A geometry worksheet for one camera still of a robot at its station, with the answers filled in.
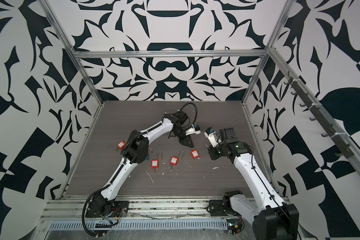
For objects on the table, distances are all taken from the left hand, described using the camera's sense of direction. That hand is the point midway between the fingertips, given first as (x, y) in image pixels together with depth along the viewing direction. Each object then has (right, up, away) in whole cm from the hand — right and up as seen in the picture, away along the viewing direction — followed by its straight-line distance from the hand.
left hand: (193, 142), depth 95 cm
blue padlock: (-23, -2, -26) cm, 35 cm away
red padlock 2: (-23, -11, -7) cm, 26 cm away
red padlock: (-46, -2, +1) cm, 46 cm away
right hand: (+8, 0, -15) cm, 17 cm away
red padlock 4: (+1, -7, -3) cm, 7 cm away
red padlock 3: (-12, -10, -6) cm, 16 cm away
